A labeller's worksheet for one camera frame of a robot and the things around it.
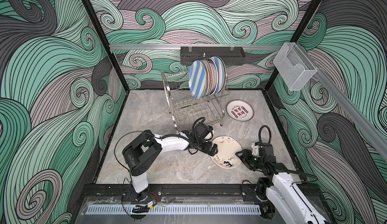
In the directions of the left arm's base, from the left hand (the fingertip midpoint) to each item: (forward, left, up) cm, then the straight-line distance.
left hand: (212, 148), depth 85 cm
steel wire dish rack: (+7, +16, +28) cm, 33 cm away
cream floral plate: (-4, -8, -4) cm, 10 cm away
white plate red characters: (+31, -23, -3) cm, 39 cm away
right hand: (-3, -15, -2) cm, 15 cm away
